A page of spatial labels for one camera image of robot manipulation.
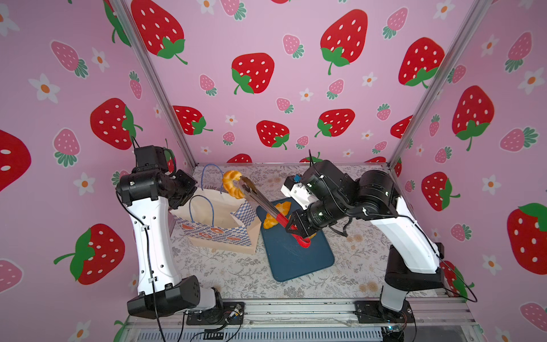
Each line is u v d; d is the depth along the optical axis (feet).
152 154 1.55
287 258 2.82
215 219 2.17
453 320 2.39
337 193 1.23
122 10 2.23
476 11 2.28
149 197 1.33
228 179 2.20
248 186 2.12
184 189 1.90
